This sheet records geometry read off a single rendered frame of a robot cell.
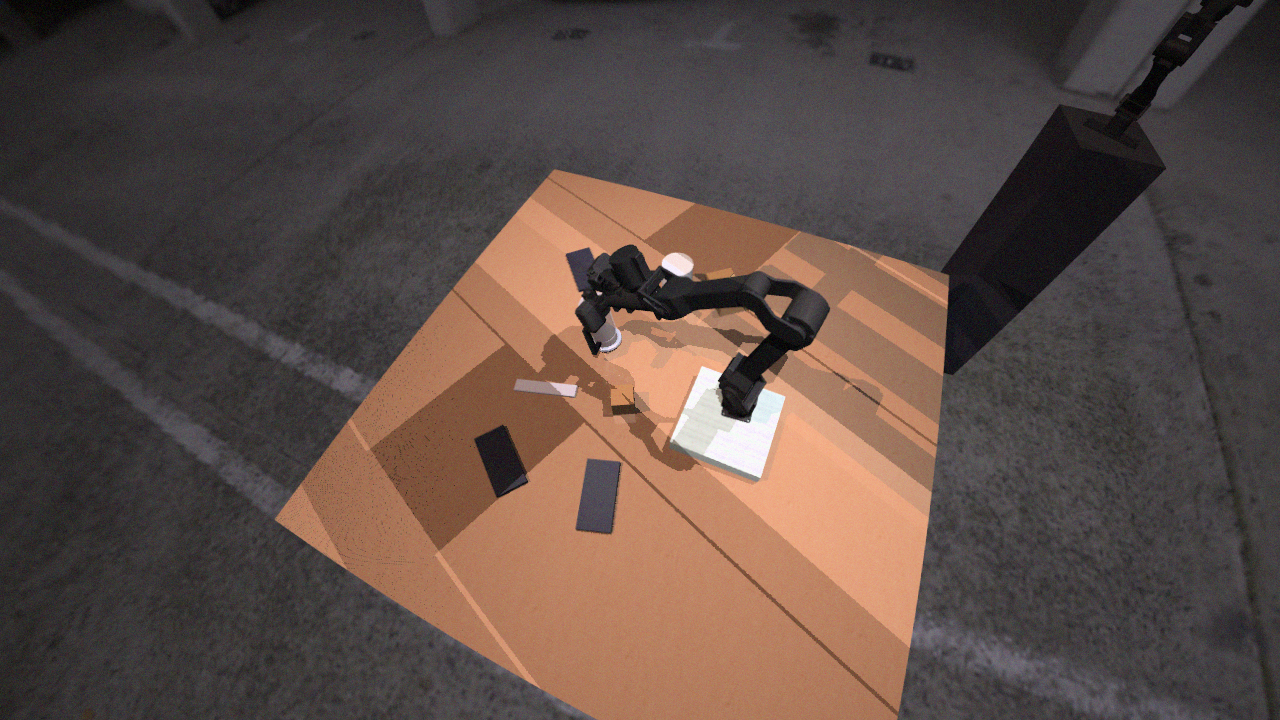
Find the coffee press with black knob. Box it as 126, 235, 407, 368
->
582, 287, 622, 355

